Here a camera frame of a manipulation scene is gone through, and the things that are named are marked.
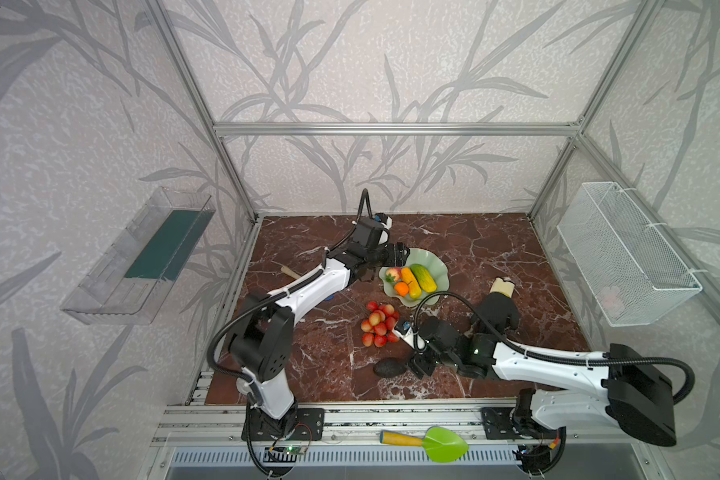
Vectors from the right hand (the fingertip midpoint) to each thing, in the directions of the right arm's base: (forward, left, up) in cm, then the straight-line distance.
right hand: (406, 339), depth 81 cm
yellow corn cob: (+19, -4, -4) cm, 19 cm away
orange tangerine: (+18, 0, -4) cm, 18 cm away
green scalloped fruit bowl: (+28, -10, -3) cm, 30 cm away
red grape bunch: (+4, +7, -1) cm, 8 cm away
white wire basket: (+4, -47, +27) cm, 54 cm away
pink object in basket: (+5, -50, +14) cm, 52 cm away
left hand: (+24, 0, +12) cm, 27 cm away
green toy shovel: (-23, -7, -6) cm, 25 cm away
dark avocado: (-7, +5, -2) cm, 9 cm away
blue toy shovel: (-2, +17, +27) cm, 32 cm away
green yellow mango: (+21, -7, -3) cm, 22 cm away
